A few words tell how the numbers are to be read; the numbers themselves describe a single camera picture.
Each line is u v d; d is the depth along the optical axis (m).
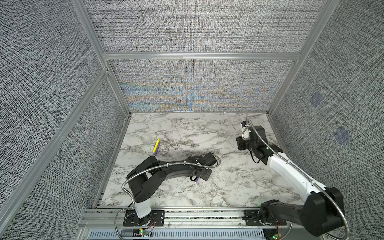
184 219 0.75
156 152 0.97
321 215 0.40
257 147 0.63
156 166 0.47
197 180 0.86
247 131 0.70
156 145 1.00
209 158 0.69
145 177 0.50
